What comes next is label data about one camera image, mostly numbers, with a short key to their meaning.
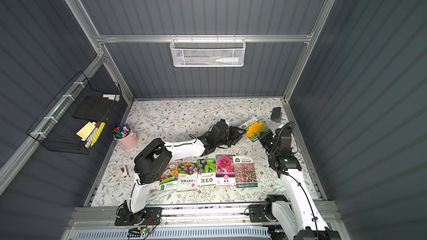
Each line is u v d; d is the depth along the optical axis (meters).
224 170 0.87
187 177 0.85
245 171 0.87
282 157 0.59
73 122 0.73
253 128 0.88
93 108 0.75
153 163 0.53
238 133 0.80
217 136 0.70
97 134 0.70
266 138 0.71
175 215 0.75
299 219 0.41
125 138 0.89
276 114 1.08
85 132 0.68
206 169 0.87
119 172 0.86
